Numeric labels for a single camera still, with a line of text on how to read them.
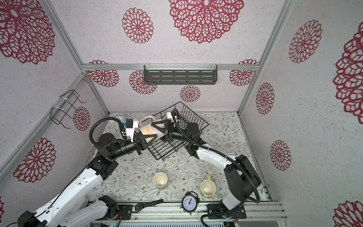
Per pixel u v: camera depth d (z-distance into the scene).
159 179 0.83
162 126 0.63
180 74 0.94
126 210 0.76
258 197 0.39
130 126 0.56
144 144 0.59
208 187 0.80
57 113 0.73
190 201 0.75
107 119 0.48
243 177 0.45
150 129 0.62
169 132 0.62
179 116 0.71
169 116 0.69
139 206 0.76
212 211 0.74
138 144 0.56
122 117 1.03
